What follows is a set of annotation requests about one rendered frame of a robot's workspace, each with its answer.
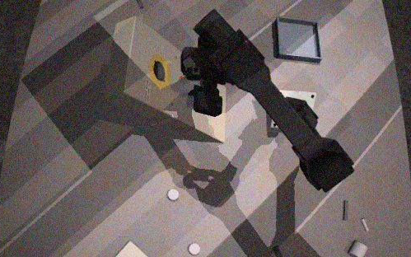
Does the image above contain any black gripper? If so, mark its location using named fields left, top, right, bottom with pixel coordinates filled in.
left=188, top=36, right=226, bottom=117

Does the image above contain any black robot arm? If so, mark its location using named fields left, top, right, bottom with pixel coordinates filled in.
left=180, top=9, right=354, bottom=192

